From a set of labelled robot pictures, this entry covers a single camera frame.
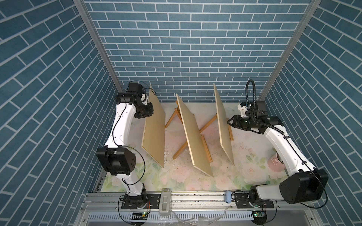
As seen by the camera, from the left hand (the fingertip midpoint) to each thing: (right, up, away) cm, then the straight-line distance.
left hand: (155, 112), depth 81 cm
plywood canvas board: (+26, -25, +6) cm, 36 cm away
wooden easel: (+29, -17, +13) cm, 36 cm away
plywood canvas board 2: (+39, -9, -2) cm, 40 cm away
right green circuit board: (+56, -53, -9) cm, 78 cm away
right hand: (+44, -6, -1) cm, 44 cm away
